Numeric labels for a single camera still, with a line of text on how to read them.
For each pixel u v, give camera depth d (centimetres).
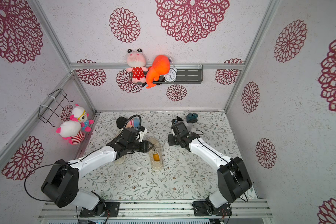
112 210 73
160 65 83
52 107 77
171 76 90
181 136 65
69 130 85
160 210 75
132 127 79
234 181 43
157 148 92
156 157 88
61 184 43
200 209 73
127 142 67
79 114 93
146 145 77
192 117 108
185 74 94
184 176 86
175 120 77
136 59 83
